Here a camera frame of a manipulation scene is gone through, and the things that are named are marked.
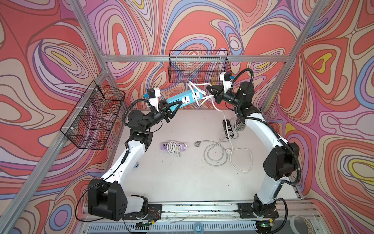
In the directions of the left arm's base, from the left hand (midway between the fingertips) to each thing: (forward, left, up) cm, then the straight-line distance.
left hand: (182, 104), depth 61 cm
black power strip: (+21, -33, -43) cm, 58 cm away
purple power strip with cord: (+1, +7, -38) cm, 38 cm away
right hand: (+16, -13, -4) cm, 21 cm away
